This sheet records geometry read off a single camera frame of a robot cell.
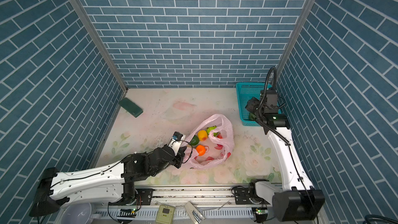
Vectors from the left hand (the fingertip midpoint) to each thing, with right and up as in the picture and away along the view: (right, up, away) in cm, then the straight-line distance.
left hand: (188, 150), depth 72 cm
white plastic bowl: (-48, -27, -4) cm, 55 cm away
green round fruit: (+11, +7, +19) cm, 23 cm away
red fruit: (+16, -4, +19) cm, 25 cm away
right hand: (+31, +23, +5) cm, 39 cm away
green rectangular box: (-44, +19, +35) cm, 60 cm away
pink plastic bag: (+11, -3, +21) cm, 24 cm away
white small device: (+3, -27, -4) cm, 28 cm away
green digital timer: (-9, -28, -4) cm, 29 cm away
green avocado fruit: (+39, +13, +30) cm, 51 cm away
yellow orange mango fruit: (+7, +3, +17) cm, 19 cm away
